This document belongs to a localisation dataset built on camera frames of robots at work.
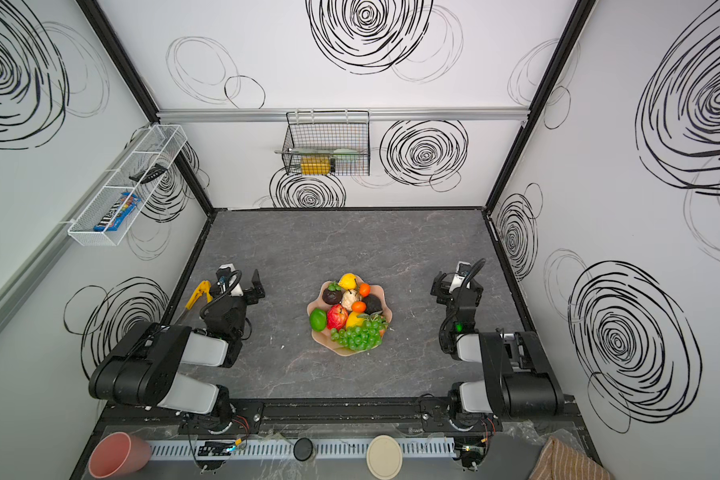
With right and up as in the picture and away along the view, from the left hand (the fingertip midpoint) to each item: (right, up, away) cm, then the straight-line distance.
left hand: (243, 272), depth 88 cm
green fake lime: (+23, -12, -6) cm, 27 cm away
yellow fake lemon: (+33, -13, -4) cm, 36 cm away
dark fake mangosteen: (+27, -7, -1) cm, 28 cm away
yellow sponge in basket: (+22, +32, 0) cm, 38 cm away
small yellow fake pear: (+31, -3, +1) cm, 31 cm away
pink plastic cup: (-19, -38, -22) cm, 48 cm away
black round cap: (+23, -34, -26) cm, 49 cm away
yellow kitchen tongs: (-16, -6, +8) cm, 18 cm away
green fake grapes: (+36, -15, -11) cm, 41 cm away
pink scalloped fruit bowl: (+24, -18, -4) cm, 31 cm away
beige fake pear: (+31, -8, -1) cm, 32 cm away
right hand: (+64, -1, +1) cm, 64 cm away
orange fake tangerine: (+36, -5, -1) cm, 37 cm away
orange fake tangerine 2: (+35, -10, -3) cm, 36 cm away
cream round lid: (+41, -36, -25) cm, 60 cm away
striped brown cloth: (+81, -40, -21) cm, 93 cm away
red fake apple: (+28, -12, -4) cm, 31 cm away
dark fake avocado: (+39, -9, -2) cm, 40 cm away
